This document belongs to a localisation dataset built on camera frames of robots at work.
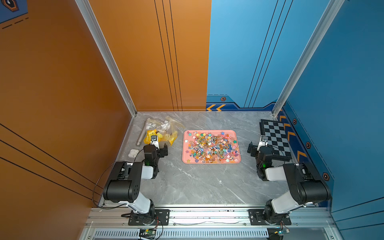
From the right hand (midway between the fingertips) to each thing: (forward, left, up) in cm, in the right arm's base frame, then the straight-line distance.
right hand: (259, 143), depth 93 cm
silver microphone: (+10, +79, -4) cm, 79 cm away
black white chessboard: (+6, -15, -3) cm, 16 cm away
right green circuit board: (-45, -1, -7) cm, 46 cm away
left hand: (+1, +65, 0) cm, 65 cm away
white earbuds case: (-4, +81, -4) cm, 81 cm away
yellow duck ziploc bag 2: (+14, +70, -1) cm, 72 cm away
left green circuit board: (-46, +63, -9) cm, 78 cm away
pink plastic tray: (-1, +31, -2) cm, 31 cm away
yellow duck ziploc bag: (+15, +60, -1) cm, 62 cm away
